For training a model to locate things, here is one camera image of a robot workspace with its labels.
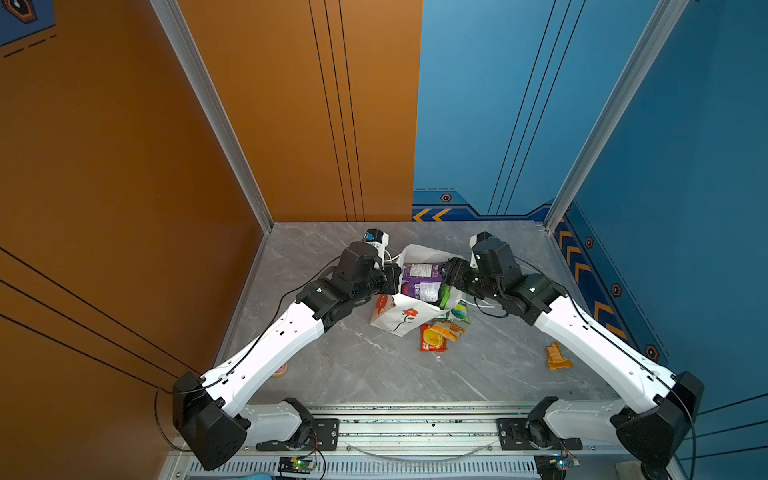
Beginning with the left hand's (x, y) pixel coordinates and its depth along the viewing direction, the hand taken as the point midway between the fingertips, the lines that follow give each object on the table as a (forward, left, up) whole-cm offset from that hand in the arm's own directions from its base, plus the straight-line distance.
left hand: (404, 267), depth 73 cm
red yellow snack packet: (-7, -10, -26) cm, 28 cm away
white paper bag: (-7, +1, -10) cm, 13 cm away
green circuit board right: (-37, -36, -28) cm, 59 cm away
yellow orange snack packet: (-4, -14, -25) cm, 29 cm away
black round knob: (-39, -52, -18) cm, 67 cm away
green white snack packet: (+3, -19, -26) cm, 32 cm away
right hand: (0, -10, -2) cm, 10 cm away
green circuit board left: (-38, +25, -29) cm, 54 cm away
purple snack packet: (+1, -5, -8) cm, 9 cm away
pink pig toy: (-17, +34, -27) cm, 46 cm away
